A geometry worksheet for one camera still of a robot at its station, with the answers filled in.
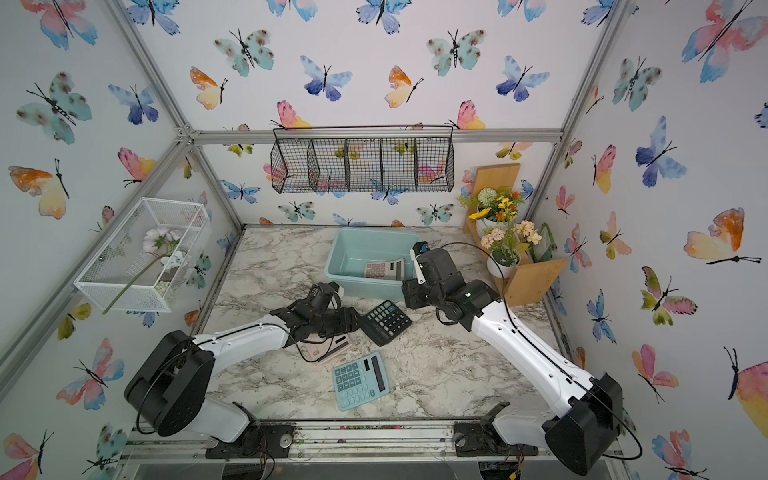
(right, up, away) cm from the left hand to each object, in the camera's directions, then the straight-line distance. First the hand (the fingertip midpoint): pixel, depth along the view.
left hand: (362, 321), depth 87 cm
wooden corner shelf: (+49, +13, -2) cm, 51 cm away
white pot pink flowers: (+43, +21, +4) cm, 48 cm away
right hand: (+15, +12, -11) cm, 22 cm away
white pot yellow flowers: (+41, +34, +8) cm, 53 cm away
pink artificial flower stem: (-48, +23, -14) cm, 55 cm away
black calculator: (+6, -2, +5) cm, 8 cm away
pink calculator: (-12, -8, 0) cm, 14 cm away
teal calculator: (0, -15, -6) cm, 16 cm away
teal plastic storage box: (-6, +21, +17) cm, 28 cm away
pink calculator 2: (+8, +14, +17) cm, 23 cm away
